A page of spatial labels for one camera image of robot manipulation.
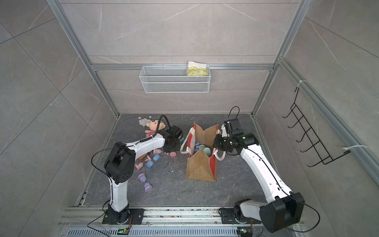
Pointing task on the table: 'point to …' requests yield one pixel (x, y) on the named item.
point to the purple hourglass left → (147, 187)
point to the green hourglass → (207, 150)
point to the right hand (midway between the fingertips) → (216, 143)
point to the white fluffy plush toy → (143, 121)
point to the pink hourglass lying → (172, 154)
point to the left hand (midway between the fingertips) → (178, 146)
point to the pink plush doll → (152, 125)
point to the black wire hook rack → (318, 148)
